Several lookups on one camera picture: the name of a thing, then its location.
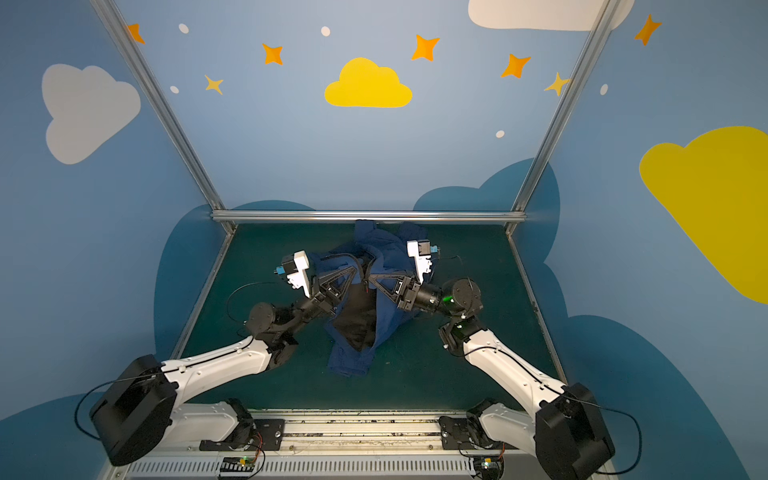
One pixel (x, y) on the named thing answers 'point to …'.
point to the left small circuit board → (237, 464)
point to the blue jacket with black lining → (365, 319)
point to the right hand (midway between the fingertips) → (373, 279)
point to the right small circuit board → (486, 462)
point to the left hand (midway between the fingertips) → (352, 268)
